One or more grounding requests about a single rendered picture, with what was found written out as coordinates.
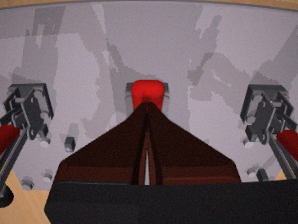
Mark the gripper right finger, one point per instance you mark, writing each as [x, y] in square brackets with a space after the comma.
[180, 158]

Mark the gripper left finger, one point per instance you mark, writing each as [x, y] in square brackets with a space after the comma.
[114, 156]

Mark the grey toggle clamp with red handle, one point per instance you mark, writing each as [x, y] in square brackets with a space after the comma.
[31, 113]
[258, 111]

